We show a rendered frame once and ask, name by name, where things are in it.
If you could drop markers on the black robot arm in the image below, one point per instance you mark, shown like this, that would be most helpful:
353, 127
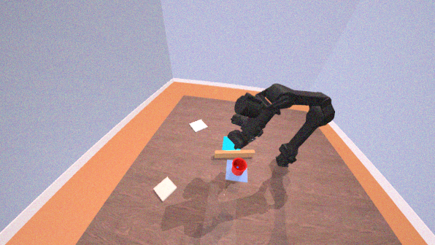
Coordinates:
320, 113

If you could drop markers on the white flat block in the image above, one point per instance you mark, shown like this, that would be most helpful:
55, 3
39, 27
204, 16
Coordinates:
198, 125

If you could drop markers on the red cup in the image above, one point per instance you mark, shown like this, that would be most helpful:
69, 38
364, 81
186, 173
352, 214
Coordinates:
242, 166

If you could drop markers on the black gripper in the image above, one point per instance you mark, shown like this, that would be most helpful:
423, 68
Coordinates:
249, 134

